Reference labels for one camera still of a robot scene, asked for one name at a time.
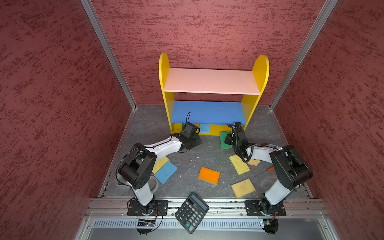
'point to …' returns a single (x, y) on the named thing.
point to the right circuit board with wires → (271, 226)
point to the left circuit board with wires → (144, 226)
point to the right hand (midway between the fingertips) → (226, 137)
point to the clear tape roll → (157, 183)
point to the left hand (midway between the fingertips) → (199, 143)
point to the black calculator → (190, 214)
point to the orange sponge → (209, 175)
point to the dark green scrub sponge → (176, 128)
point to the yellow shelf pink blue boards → (212, 117)
